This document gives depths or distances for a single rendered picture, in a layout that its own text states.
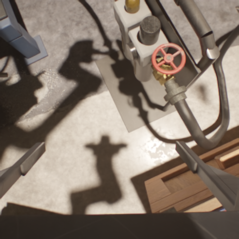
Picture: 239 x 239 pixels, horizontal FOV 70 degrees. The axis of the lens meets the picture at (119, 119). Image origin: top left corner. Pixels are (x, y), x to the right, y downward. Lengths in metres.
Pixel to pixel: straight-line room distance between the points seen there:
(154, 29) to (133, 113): 0.51
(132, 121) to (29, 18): 0.85
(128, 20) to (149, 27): 0.09
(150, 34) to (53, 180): 0.80
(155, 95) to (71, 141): 0.48
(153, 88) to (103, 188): 0.55
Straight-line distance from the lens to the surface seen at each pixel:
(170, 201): 0.50
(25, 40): 1.02
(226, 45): 0.95
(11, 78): 1.15
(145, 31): 0.43
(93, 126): 0.89
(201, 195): 0.47
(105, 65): 0.96
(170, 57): 0.41
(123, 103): 0.88
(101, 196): 0.91
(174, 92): 0.43
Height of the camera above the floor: 0.86
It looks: 81 degrees down
